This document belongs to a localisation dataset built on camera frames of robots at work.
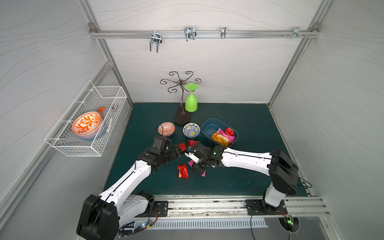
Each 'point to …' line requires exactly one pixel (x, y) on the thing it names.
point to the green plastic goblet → (191, 102)
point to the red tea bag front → (182, 170)
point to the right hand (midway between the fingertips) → (195, 165)
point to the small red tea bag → (182, 146)
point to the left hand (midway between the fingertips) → (177, 153)
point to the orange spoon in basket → (101, 109)
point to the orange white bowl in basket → (86, 125)
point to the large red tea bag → (191, 143)
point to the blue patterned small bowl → (191, 130)
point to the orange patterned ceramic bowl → (166, 129)
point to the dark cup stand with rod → (181, 116)
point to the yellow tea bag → (220, 139)
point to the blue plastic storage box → (209, 126)
